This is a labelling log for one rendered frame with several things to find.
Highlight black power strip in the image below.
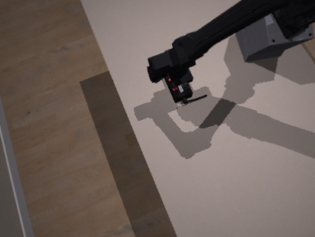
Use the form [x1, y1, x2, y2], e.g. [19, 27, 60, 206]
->
[164, 74, 207, 104]

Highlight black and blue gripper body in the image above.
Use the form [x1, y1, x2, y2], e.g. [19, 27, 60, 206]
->
[171, 67, 193, 86]

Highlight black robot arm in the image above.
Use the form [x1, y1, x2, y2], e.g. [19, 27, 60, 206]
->
[147, 0, 315, 83]

